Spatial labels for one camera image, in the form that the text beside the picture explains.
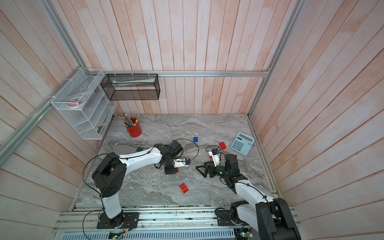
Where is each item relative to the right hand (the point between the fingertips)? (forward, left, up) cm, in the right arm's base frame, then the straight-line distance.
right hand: (201, 165), depth 84 cm
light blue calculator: (+20, -29, -7) cm, 36 cm away
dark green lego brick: (+13, +41, -6) cm, 44 cm away
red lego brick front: (-11, +10, -7) cm, 17 cm away
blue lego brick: (+23, +3, -7) cm, 24 cm away
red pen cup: (+25, +46, 0) cm, 52 cm away
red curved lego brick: (+18, -15, -7) cm, 25 cm away
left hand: (0, +18, -6) cm, 19 cm away
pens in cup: (+28, +49, +6) cm, 57 cm away
